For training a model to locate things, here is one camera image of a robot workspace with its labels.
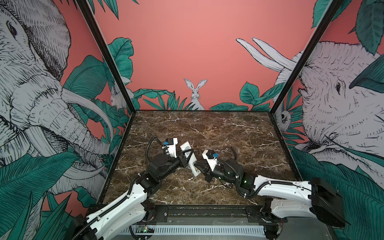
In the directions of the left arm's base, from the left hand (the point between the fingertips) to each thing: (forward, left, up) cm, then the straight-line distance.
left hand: (192, 149), depth 71 cm
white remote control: (-3, 0, -5) cm, 5 cm away
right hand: (-7, 0, -2) cm, 7 cm away
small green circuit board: (-29, +25, -24) cm, 45 cm away
